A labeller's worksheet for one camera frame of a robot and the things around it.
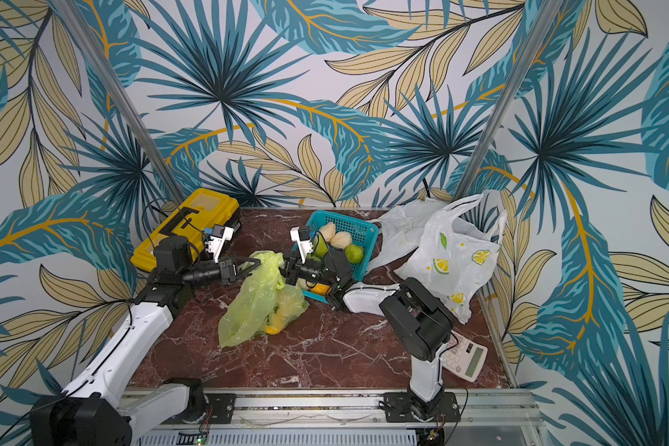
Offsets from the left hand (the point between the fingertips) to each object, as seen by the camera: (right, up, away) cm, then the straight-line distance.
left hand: (257, 266), depth 71 cm
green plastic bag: (+2, -9, -2) cm, 9 cm away
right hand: (+2, +2, +2) cm, 3 cm away
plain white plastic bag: (+43, +10, +27) cm, 52 cm away
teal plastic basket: (+30, +9, +33) cm, 45 cm away
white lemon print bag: (+57, 0, +17) cm, 60 cm away
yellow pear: (+3, -18, +10) cm, 20 cm away
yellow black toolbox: (-26, +16, +23) cm, 38 cm away
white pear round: (+22, +7, +32) cm, 39 cm away
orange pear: (+15, -9, +19) cm, 26 cm away
